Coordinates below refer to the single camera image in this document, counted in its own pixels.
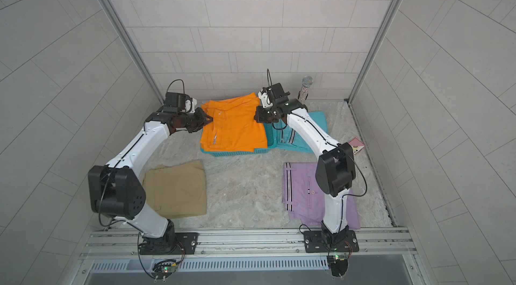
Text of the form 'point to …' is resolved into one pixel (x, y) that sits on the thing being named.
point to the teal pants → (279, 135)
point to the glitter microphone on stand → (307, 82)
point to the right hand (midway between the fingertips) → (255, 115)
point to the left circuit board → (163, 269)
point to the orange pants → (233, 126)
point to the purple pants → (303, 198)
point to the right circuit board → (338, 263)
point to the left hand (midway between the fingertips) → (216, 116)
